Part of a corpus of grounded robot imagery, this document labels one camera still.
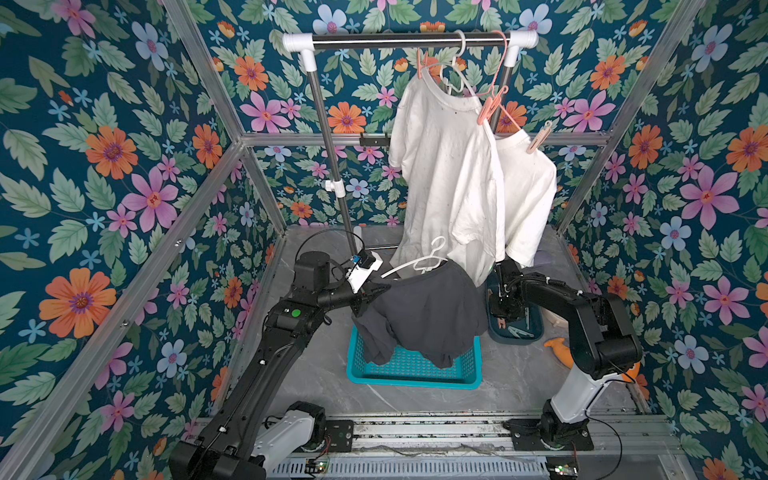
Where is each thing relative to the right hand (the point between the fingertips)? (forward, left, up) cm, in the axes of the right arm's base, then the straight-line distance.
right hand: (505, 312), depth 96 cm
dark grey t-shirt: (-11, +23, +19) cm, 32 cm away
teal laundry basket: (-18, +30, -1) cm, 36 cm away
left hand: (-10, +36, +29) cm, 48 cm away
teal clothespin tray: (-7, -5, +1) cm, 8 cm away
